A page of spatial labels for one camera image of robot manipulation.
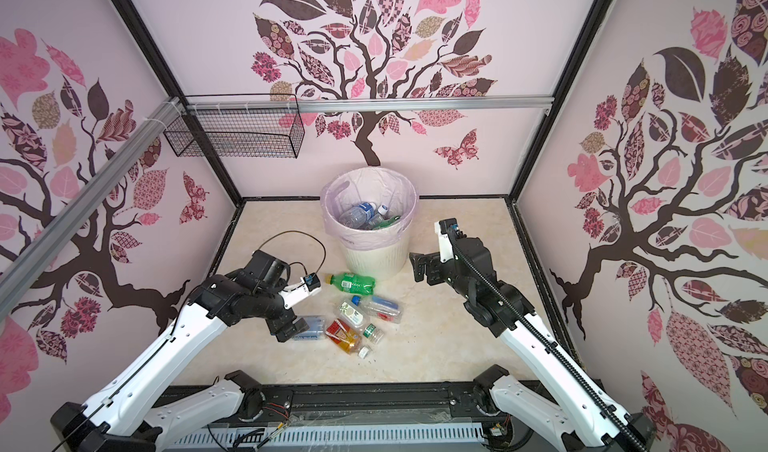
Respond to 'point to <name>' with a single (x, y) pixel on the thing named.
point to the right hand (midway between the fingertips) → (429, 247)
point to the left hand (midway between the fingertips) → (293, 315)
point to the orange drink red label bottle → (347, 338)
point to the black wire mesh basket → (240, 133)
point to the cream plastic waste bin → (380, 264)
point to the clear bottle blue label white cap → (378, 219)
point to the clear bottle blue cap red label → (380, 308)
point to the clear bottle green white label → (357, 318)
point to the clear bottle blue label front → (357, 216)
